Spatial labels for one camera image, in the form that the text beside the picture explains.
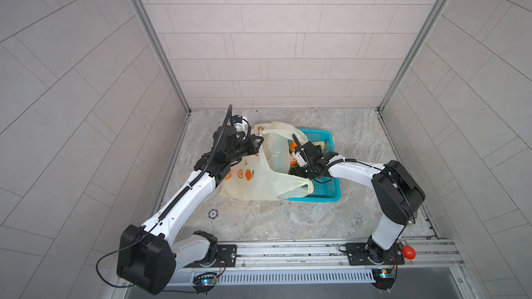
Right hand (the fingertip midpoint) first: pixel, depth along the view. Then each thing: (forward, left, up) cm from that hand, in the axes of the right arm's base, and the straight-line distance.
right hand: (294, 176), depth 90 cm
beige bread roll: (+13, -14, +6) cm, 20 cm away
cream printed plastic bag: (-8, +12, +19) cm, 24 cm away
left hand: (+4, +10, +24) cm, 26 cm away
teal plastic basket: (+15, -16, +9) cm, 23 cm away
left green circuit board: (-35, +33, +2) cm, 48 cm away
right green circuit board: (-38, -25, -3) cm, 45 cm away
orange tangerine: (+2, +1, +8) cm, 9 cm away
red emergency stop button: (-31, -35, 0) cm, 47 cm away
